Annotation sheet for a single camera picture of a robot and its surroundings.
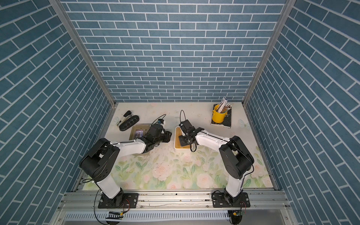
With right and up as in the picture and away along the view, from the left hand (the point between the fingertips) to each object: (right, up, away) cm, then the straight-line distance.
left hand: (172, 134), depth 94 cm
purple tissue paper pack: (-23, +1, -1) cm, 23 cm away
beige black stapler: (-37, +12, +12) cm, 41 cm away
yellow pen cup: (+32, +11, +10) cm, 36 cm away
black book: (+40, +7, +12) cm, 43 cm away
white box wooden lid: (+4, +1, 0) cm, 4 cm away
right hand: (+7, -4, -1) cm, 9 cm away
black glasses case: (-33, +7, +9) cm, 35 cm away
